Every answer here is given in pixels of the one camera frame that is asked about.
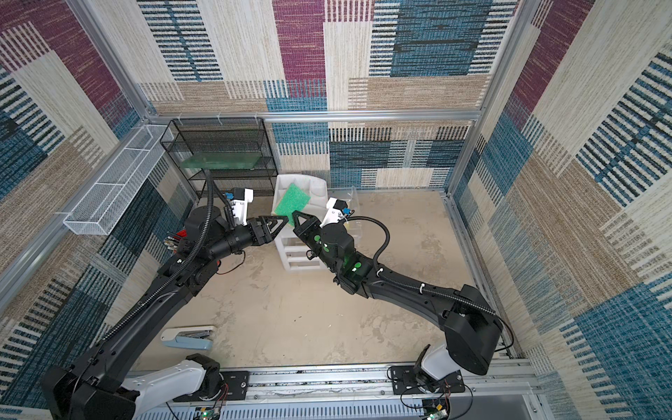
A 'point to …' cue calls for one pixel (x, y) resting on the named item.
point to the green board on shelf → (221, 160)
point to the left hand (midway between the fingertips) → (283, 220)
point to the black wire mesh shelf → (224, 135)
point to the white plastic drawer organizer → (291, 248)
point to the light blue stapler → (199, 338)
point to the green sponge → (293, 199)
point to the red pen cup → (184, 233)
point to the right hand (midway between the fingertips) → (294, 215)
